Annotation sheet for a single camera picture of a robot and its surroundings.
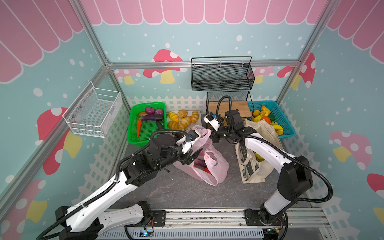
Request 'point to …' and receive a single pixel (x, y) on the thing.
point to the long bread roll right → (195, 116)
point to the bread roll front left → (173, 125)
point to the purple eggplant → (153, 117)
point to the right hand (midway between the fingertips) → (202, 132)
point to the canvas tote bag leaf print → (254, 168)
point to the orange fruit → (266, 119)
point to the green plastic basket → (148, 127)
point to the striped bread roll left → (173, 117)
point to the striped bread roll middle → (185, 122)
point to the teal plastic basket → (280, 119)
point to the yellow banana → (278, 128)
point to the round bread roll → (182, 113)
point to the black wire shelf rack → (241, 101)
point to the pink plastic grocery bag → (210, 167)
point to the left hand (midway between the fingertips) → (193, 144)
